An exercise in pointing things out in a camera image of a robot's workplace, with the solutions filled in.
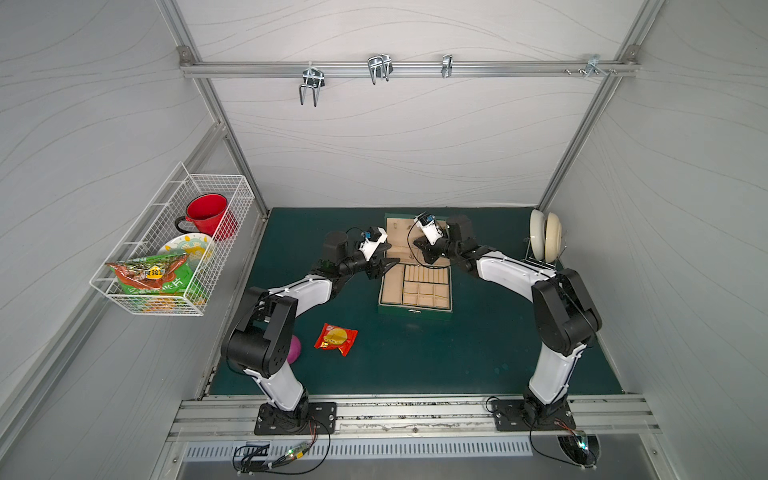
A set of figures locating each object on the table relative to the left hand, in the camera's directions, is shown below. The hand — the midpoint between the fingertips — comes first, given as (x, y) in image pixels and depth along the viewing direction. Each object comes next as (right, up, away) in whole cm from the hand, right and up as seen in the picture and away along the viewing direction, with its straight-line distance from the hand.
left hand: (394, 252), depth 86 cm
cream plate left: (+46, +6, +8) cm, 47 cm away
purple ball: (-27, -27, -5) cm, 39 cm away
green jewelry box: (+7, -12, +9) cm, 16 cm away
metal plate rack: (+49, -4, +14) cm, 52 cm away
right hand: (+7, +5, +7) cm, 11 cm away
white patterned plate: (-45, +2, -18) cm, 49 cm away
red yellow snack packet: (-17, -25, 0) cm, 30 cm away
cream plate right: (+50, +4, +7) cm, 51 cm away
